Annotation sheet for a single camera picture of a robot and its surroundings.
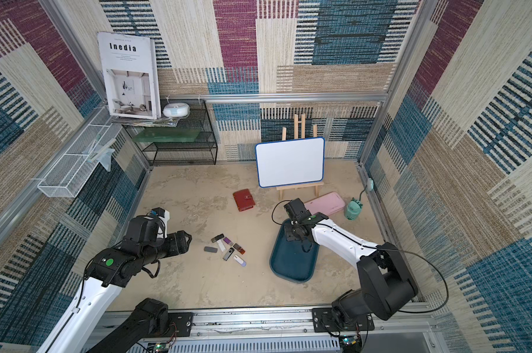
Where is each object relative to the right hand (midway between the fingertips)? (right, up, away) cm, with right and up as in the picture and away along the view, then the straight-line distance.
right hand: (293, 229), depth 89 cm
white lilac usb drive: (-21, -12, -2) cm, 24 cm away
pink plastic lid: (+18, +9, +15) cm, 25 cm away
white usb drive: (-29, -7, +2) cm, 30 cm away
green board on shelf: (-55, +40, +10) cm, 69 cm away
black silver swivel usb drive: (-26, -10, 0) cm, 28 cm away
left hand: (-38, 0, -15) cm, 41 cm away
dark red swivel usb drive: (-22, -8, +1) cm, 23 cm away
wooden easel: (-4, +39, +2) cm, 39 cm away
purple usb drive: (-26, -6, +3) cm, 27 cm away
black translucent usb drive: (-31, -5, +5) cm, 32 cm away
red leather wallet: (-21, +11, +16) cm, 28 cm away
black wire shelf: (-44, +35, +30) cm, 64 cm away
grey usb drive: (-33, -8, +1) cm, 34 cm away
